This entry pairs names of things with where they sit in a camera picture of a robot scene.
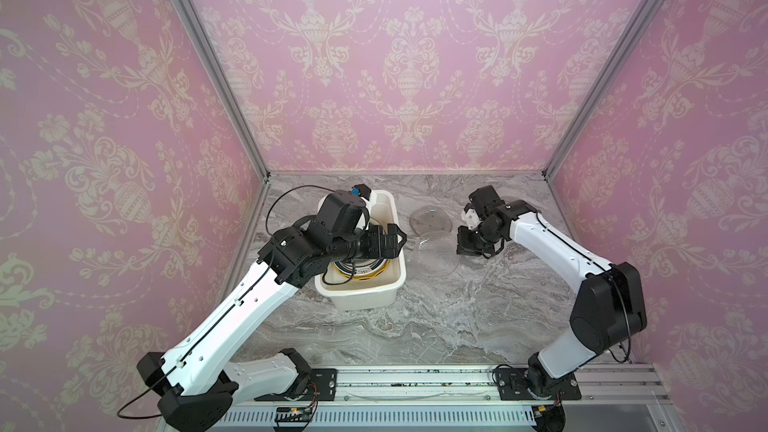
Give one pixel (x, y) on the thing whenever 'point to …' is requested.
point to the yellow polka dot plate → (364, 277)
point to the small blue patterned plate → (361, 266)
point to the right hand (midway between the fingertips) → (458, 250)
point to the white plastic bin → (361, 295)
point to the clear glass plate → (429, 218)
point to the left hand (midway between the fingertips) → (393, 241)
